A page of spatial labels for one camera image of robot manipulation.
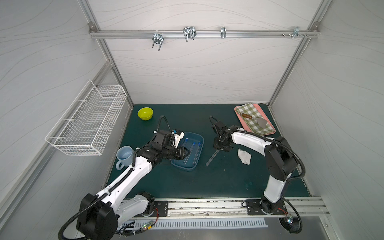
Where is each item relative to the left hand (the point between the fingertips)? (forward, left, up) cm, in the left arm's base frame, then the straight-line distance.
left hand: (188, 152), depth 77 cm
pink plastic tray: (+43, -55, -15) cm, 71 cm away
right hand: (+11, -17, -12) cm, 23 cm away
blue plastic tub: (+18, -2, -13) cm, 22 cm away
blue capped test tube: (+16, +3, -15) cm, 22 cm away
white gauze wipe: (+5, -34, -14) cm, 37 cm away
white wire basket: (+6, +47, +16) cm, 50 cm away
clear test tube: (+4, -14, -14) cm, 20 cm away
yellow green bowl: (+38, +35, -12) cm, 53 cm away
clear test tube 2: (-2, 0, +1) cm, 2 cm away
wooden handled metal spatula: (+33, -51, -14) cm, 62 cm away
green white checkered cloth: (+47, -46, -15) cm, 67 cm away
